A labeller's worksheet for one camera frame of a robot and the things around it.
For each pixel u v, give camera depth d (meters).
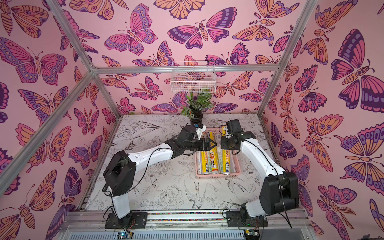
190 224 0.73
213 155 0.89
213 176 0.84
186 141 0.68
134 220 0.73
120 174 0.48
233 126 0.67
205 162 0.86
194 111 0.99
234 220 0.73
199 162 0.89
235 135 0.59
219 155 0.93
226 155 0.81
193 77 0.95
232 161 0.90
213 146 0.78
